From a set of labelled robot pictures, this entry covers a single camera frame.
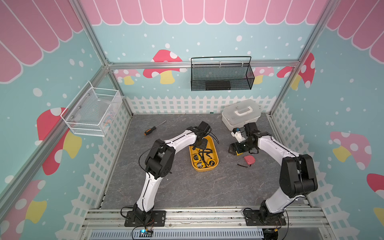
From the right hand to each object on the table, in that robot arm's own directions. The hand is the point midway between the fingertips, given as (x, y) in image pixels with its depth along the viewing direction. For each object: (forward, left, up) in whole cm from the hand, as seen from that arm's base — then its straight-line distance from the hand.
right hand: (235, 148), depth 92 cm
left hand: (+5, +23, -4) cm, 23 cm away
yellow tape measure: (0, -3, -6) cm, 7 cm away
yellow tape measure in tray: (-8, +15, -4) cm, 17 cm away
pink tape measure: (-4, -10, -6) cm, 12 cm away
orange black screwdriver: (+19, +58, -4) cm, 61 cm away
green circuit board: (-42, +51, -9) cm, 66 cm away
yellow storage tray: (-4, +20, -6) cm, 21 cm away
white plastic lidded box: (+24, -4, +5) cm, 25 cm away
